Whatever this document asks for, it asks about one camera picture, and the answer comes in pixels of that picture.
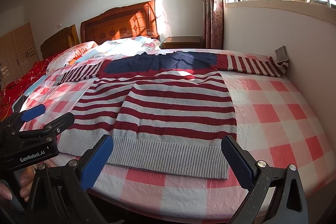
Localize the floral folded quilt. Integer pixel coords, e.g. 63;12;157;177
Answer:
75;36;161;64

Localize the pink floral curtain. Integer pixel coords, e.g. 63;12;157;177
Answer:
202;0;224;50

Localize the grey clip on wall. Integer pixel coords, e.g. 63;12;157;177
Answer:
275;46;289;63

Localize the red floral bedspread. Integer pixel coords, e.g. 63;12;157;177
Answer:
1;53;59;121

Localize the red grey striped sweater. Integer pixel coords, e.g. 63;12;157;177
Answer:
58;51;289;180

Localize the pink checkered bed sheet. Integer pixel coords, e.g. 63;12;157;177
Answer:
22;50;335;223

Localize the wooden wardrobe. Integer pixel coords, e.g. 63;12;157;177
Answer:
1;23;39;87

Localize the pink floral pillow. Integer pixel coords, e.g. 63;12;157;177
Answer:
46;41;97;75

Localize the orange wooden headboard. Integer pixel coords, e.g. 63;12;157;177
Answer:
80;0;159;45

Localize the person's left hand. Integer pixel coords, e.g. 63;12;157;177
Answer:
0;165;36;202

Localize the wooden nightstand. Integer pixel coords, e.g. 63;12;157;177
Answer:
161;36;203;49

